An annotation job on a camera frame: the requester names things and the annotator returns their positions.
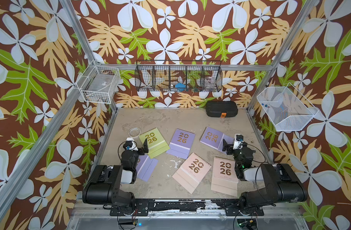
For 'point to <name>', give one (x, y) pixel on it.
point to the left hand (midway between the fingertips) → (139, 137)
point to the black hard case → (222, 109)
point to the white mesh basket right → (286, 111)
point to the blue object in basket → (180, 86)
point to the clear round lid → (134, 132)
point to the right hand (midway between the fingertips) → (231, 138)
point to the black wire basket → (178, 75)
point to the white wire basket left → (97, 83)
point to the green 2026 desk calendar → (157, 144)
